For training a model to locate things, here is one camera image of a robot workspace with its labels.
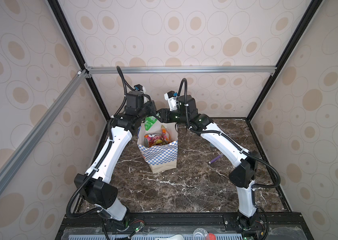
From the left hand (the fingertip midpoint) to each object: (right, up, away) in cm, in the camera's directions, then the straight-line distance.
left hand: (159, 101), depth 72 cm
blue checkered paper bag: (0, -29, +9) cm, 30 cm away
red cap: (+24, -63, -5) cm, 67 cm away
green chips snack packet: (-5, -10, +2) cm, 12 cm away
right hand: (-2, -6, +1) cm, 7 cm away
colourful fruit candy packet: (-1, -19, +26) cm, 32 cm away
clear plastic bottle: (+20, -63, -2) cm, 66 cm away
